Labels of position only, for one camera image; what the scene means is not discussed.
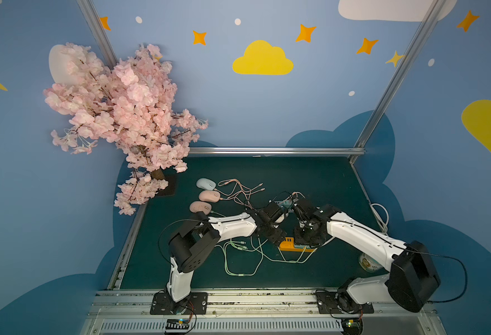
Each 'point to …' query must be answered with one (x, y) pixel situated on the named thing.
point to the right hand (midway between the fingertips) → (301, 239)
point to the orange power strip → (288, 245)
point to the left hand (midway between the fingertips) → (278, 230)
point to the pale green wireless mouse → (206, 183)
